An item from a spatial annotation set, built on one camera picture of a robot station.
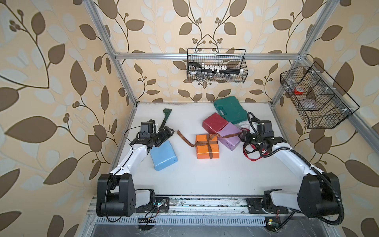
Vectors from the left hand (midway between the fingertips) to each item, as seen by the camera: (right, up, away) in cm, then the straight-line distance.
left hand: (168, 132), depth 86 cm
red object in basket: (+74, +24, -5) cm, 78 cm away
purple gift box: (+39, -6, +5) cm, 40 cm away
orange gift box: (+24, -9, +2) cm, 25 cm away
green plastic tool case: (+45, +15, +27) cm, 55 cm away
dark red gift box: (+29, +5, +14) cm, 33 cm away
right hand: (+45, -2, +2) cm, 45 cm away
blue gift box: (-3, -14, -1) cm, 14 cm away
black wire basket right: (+80, +16, -13) cm, 82 cm away
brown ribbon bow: (+25, -6, +3) cm, 26 cm away
